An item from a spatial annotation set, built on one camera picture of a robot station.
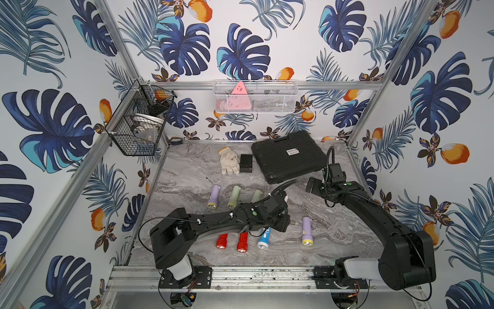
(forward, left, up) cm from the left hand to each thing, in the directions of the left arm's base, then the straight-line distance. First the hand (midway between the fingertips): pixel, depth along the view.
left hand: (286, 217), depth 78 cm
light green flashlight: (+13, +24, -9) cm, 28 cm away
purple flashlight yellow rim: (+9, +34, -9) cm, 36 cm away
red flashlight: (-8, +26, -9) cm, 29 cm away
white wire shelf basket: (+50, +16, +23) cm, 57 cm away
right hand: (+16, -15, 0) cm, 22 cm away
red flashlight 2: (-10, +18, -9) cm, 22 cm away
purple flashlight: (-1, -10, -9) cm, 13 cm away
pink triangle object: (+46, +24, +24) cm, 57 cm away
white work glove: (+36, +29, -10) cm, 47 cm away
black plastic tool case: (+37, -4, -4) cm, 38 cm away
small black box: (+34, +19, -8) cm, 39 cm away
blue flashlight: (-6, +8, -9) cm, 13 cm away
